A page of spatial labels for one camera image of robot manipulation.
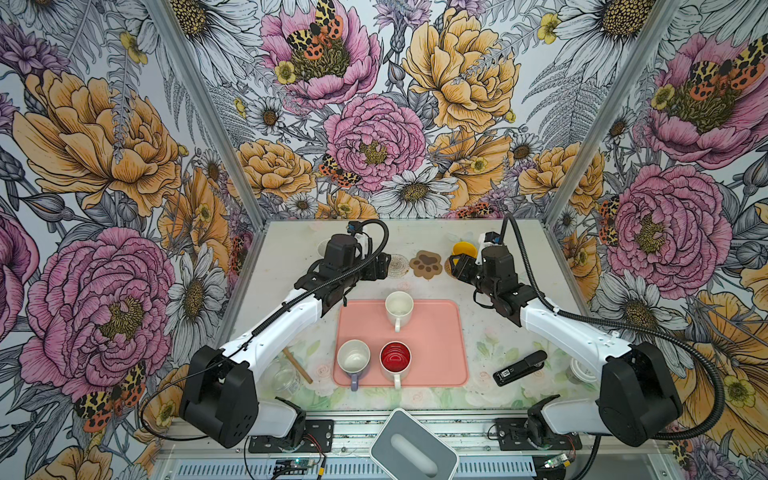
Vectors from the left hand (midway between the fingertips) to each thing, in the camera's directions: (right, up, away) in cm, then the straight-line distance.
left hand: (376, 265), depth 83 cm
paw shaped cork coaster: (+16, -1, +25) cm, 30 cm away
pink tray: (+18, -22, +12) cm, 31 cm away
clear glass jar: (-25, -31, 0) cm, 39 cm away
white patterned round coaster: (+7, -2, +25) cm, 26 cm away
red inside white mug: (+5, -26, +2) cm, 27 cm away
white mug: (+7, -14, +10) cm, 18 cm away
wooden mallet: (-22, -28, +2) cm, 36 cm away
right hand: (+22, -1, +3) cm, 23 cm away
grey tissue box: (+7, -43, -11) cm, 45 cm away
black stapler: (+39, -28, -1) cm, 49 cm away
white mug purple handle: (-6, -26, +2) cm, 26 cm away
